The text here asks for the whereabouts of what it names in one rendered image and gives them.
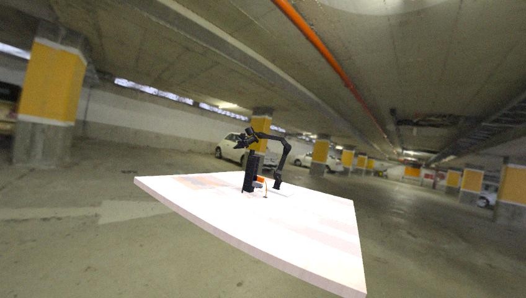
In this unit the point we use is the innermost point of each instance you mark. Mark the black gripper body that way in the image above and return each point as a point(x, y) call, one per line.
point(247, 142)

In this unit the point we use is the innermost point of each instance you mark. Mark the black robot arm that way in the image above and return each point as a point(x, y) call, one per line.
point(286, 150)

